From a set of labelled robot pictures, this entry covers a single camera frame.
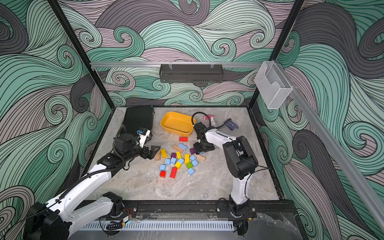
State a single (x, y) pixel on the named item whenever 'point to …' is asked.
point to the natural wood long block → (199, 157)
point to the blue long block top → (184, 147)
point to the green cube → (189, 165)
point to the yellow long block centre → (187, 159)
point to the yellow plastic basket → (177, 123)
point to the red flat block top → (183, 139)
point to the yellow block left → (163, 153)
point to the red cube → (162, 174)
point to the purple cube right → (192, 151)
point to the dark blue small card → (231, 124)
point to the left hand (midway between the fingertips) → (153, 142)
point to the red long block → (173, 172)
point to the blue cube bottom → (190, 171)
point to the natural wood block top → (176, 147)
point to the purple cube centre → (173, 155)
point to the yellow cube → (178, 165)
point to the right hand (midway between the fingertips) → (201, 150)
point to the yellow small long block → (178, 154)
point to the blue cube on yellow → (181, 160)
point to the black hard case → (136, 117)
